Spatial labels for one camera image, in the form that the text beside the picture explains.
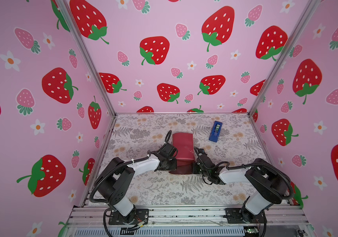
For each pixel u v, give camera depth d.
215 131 1.04
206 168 0.70
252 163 0.52
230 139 1.06
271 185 0.46
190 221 0.73
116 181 0.46
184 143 0.96
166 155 0.72
